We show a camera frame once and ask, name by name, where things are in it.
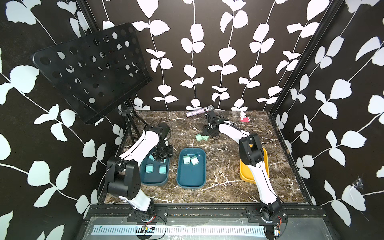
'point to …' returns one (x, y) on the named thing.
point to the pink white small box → (243, 118)
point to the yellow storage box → (245, 173)
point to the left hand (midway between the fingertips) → (170, 156)
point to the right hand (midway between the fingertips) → (203, 130)
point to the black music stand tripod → (126, 111)
